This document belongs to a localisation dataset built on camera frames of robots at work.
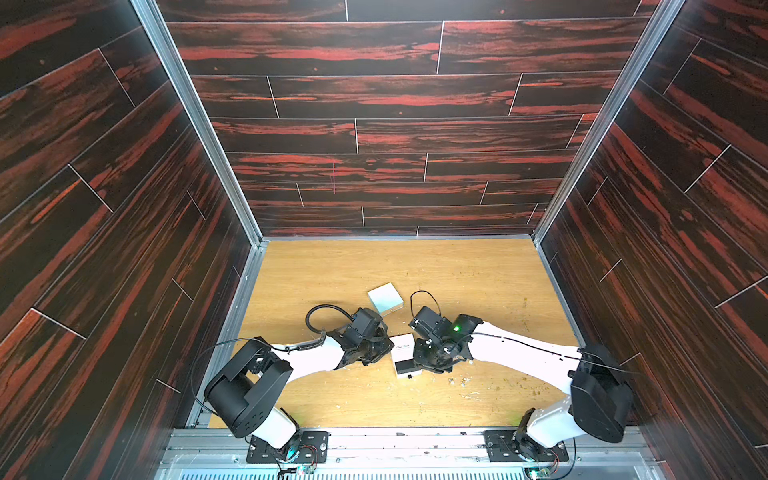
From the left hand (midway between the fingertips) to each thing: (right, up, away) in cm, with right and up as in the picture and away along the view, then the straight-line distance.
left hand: (397, 347), depth 88 cm
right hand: (+6, -2, -5) cm, 8 cm away
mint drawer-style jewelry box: (-4, +13, +11) cm, 18 cm away
